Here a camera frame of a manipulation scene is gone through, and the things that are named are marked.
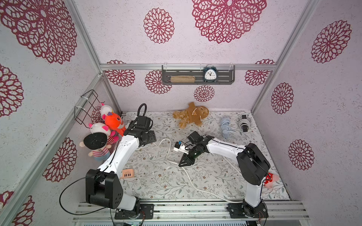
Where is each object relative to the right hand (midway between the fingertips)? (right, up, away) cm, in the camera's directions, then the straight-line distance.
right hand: (180, 161), depth 85 cm
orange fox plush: (-41, +25, +2) cm, 48 cm away
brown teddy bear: (+10, +30, +24) cm, 40 cm away
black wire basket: (-52, +29, -10) cm, 60 cm away
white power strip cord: (+5, -10, 0) cm, 12 cm away
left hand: (-19, +13, +1) cm, 23 cm away
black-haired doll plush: (-45, +13, -8) cm, 48 cm away
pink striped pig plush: (-45, +20, -1) cm, 50 cm away
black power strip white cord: (+49, +23, +21) cm, 58 cm away
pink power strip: (-31, -7, -1) cm, 32 cm away
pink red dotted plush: (+51, -8, -5) cm, 52 cm away
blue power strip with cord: (+34, +22, +21) cm, 46 cm away
